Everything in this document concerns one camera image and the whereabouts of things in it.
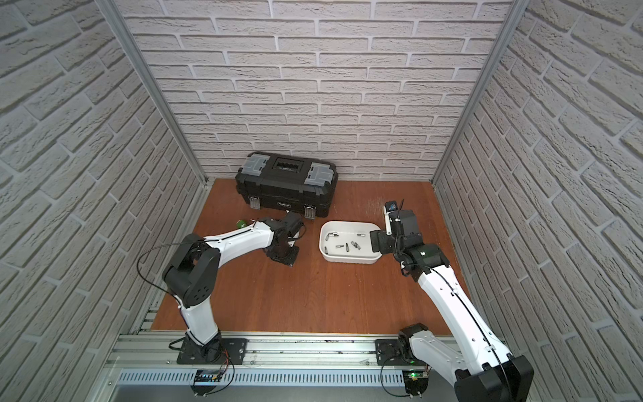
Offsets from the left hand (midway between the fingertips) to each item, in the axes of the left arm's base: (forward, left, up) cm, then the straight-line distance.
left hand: (293, 257), depth 91 cm
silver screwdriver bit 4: (+7, -24, -2) cm, 25 cm away
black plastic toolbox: (+25, +3, +15) cm, 29 cm away
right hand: (0, -34, +18) cm, 38 cm away
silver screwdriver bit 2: (+6, -18, -2) cm, 19 cm away
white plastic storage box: (+7, -21, -1) cm, 23 cm away
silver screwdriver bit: (+11, -15, -2) cm, 19 cm away
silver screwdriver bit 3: (+6, -21, -2) cm, 22 cm away
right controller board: (-38, -39, -3) cm, 54 cm away
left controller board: (-37, +23, -6) cm, 44 cm away
